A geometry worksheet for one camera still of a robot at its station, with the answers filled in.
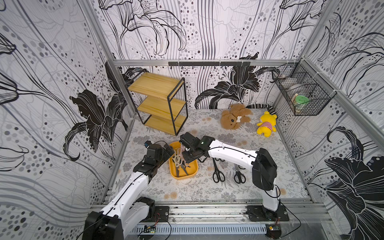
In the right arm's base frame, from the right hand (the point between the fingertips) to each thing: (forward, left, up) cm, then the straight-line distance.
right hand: (188, 154), depth 85 cm
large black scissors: (-8, -17, -9) cm, 21 cm away
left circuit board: (-35, +18, -12) cm, 40 cm away
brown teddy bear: (+26, -29, 0) cm, 39 cm away
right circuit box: (-35, -41, -10) cm, 55 cm away
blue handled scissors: (-7, +6, -7) cm, 12 cm away
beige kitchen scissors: (+1, +7, -7) cm, 10 cm away
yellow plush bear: (+25, -54, -3) cm, 60 cm away
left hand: (+1, +10, 0) cm, 10 cm away
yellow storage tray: (-7, -2, -8) cm, 10 cm away
